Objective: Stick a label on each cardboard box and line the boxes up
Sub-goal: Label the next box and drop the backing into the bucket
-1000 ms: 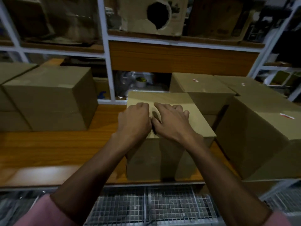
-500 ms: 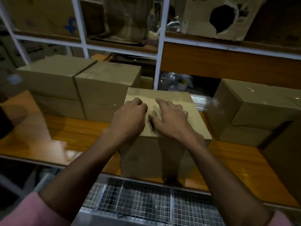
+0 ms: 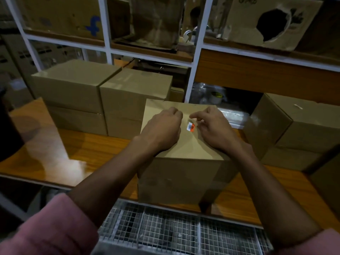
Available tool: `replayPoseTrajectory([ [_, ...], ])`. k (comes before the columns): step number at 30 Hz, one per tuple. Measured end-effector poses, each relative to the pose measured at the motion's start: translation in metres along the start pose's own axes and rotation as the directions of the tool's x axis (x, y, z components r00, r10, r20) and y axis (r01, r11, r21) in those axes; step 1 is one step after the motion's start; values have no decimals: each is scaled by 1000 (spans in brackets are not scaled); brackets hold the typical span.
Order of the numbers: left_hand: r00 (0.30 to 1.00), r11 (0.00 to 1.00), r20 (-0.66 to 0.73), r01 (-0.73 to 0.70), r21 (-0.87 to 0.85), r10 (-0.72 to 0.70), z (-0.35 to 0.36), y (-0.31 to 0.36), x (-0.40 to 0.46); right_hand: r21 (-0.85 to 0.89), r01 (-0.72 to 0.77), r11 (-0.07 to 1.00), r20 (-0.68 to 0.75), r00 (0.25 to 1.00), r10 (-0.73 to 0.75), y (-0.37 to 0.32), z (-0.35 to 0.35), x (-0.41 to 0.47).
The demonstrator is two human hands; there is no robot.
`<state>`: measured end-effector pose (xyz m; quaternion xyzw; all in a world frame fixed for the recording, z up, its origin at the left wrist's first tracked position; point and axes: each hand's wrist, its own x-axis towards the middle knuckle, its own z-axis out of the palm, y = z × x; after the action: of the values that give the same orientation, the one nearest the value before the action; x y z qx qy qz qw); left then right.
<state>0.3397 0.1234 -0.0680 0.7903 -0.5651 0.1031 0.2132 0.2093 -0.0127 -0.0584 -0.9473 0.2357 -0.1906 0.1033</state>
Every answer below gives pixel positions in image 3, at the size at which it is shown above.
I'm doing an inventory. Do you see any person's left hand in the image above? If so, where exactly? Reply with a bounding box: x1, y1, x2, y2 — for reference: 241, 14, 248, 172
132, 106, 184, 157

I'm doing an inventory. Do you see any person's right hand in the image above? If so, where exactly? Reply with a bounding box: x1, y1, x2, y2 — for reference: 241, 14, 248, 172
189, 106, 246, 157

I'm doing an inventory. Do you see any black plastic bucket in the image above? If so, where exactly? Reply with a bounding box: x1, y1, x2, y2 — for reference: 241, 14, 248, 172
0, 87, 24, 162

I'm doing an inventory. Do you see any person's left forearm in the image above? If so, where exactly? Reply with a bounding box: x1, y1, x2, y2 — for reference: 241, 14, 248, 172
68, 138, 149, 227

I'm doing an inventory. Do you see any person's right forearm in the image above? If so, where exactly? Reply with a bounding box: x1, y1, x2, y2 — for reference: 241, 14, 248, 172
233, 146, 322, 249

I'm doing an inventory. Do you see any Pico box with hole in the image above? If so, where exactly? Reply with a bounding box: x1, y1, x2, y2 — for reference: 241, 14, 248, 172
223, 0, 323, 51

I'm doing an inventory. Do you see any crumpled brown cardboard box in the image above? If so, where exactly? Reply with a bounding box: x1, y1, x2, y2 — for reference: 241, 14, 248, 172
114, 0, 186, 52

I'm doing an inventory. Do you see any dark brown cardboard box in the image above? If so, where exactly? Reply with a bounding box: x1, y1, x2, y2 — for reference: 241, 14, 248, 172
295, 0, 340, 59

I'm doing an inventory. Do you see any stack of large appliance cartons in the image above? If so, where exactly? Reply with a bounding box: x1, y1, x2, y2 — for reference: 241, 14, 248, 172
0, 0, 107, 109

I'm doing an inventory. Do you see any white plastic pack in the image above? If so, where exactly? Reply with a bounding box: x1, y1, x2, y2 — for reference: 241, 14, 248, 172
217, 107, 250, 129

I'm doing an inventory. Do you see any white tape roll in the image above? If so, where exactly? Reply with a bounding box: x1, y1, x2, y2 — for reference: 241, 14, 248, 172
210, 91, 225, 104

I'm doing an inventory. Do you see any clear crumpled plastic bag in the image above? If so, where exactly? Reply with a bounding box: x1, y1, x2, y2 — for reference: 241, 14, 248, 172
191, 82, 213, 104

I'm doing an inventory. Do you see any wooden drawer panel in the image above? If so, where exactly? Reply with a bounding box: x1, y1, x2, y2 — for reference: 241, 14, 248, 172
195, 49, 340, 105

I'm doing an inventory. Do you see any white metal shelf rack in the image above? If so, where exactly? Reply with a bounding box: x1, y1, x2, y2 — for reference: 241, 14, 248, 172
4, 0, 340, 129

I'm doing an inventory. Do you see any pink left shirt sleeve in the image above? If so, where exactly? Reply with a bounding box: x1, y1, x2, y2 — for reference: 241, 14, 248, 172
0, 193, 99, 255

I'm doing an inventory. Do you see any pink shirt sleeve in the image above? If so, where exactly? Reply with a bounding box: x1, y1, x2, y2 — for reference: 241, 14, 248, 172
0, 193, 99, 255
268, 228, 340, 255

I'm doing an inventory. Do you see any pink right shirt sleeve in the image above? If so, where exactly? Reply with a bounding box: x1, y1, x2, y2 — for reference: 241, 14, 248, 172
268, 228, 340, 255

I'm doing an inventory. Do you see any wire mesh cage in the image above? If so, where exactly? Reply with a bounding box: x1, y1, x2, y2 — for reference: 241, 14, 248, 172
98, 200, 273, 255

